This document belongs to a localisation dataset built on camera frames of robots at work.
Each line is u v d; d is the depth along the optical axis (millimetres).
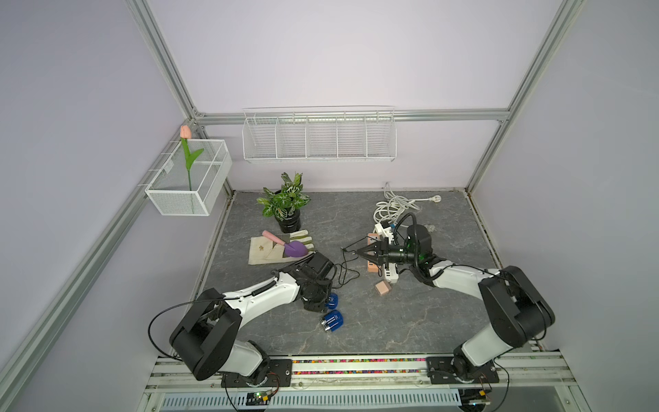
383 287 888
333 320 807
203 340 423
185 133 827
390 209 1117
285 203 846
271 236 1019
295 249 993
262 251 999
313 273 680
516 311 457
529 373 742
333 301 853
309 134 1002
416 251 690
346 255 974
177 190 820
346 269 954
